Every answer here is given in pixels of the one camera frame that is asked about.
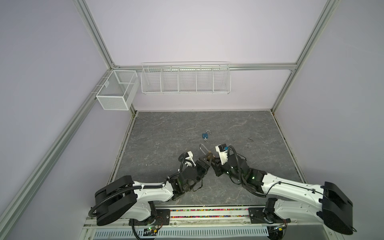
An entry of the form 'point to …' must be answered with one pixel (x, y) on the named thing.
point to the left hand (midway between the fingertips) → (214, 159)
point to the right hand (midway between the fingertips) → (210, 160)
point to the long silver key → (205, 139)
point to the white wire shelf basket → (186, 78)
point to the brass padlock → (210, 153)
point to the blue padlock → (206, 135)
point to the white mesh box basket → (117, 92)
